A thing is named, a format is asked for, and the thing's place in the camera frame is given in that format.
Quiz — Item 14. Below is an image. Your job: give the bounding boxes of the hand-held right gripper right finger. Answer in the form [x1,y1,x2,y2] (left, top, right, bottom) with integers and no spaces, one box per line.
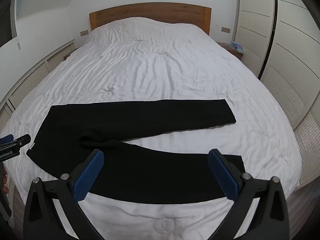
[208,149,290,240]

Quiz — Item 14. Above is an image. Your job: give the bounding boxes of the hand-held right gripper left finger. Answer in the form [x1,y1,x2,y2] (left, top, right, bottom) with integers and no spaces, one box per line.
[24,149,104,240]

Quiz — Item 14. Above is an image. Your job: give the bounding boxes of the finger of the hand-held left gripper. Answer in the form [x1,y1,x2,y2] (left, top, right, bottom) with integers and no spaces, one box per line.
[11,134,32,152]
[0,134,14,147]

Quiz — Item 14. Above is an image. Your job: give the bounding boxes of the black pants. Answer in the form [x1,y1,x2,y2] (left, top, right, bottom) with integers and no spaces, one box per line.
[26,99,247,205]

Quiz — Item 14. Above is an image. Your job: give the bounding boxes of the person's left hand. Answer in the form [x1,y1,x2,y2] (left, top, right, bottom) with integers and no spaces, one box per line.
[1,166,10,195]

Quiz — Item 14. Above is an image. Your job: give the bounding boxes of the white louvered cabinet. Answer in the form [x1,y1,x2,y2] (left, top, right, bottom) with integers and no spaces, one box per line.
[0,39,75,133]

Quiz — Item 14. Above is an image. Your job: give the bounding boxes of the white louvered panel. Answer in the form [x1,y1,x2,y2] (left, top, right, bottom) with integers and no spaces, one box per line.
[241,47,320,188]

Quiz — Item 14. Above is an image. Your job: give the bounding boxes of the wooden nightstand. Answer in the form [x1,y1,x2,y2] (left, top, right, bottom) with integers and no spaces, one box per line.
[216,41,244,60]

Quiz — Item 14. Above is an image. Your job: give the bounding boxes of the bed with white duvet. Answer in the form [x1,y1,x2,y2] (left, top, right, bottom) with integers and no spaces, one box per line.
[0,17,302,240]

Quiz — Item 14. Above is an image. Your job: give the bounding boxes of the blue tissue packet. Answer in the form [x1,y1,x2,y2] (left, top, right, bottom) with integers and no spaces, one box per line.
[230,41,244,53]

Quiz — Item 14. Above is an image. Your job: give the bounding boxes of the white wardrobe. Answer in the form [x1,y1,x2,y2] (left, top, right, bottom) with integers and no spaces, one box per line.
[235,0,320,130]

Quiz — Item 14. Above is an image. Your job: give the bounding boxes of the wooden headboard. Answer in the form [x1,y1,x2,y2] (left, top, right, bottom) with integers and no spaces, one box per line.
[89,2,212,36]

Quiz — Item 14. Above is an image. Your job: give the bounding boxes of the white window frame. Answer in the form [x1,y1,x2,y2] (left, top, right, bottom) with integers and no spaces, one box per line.
[10,0,23,50]

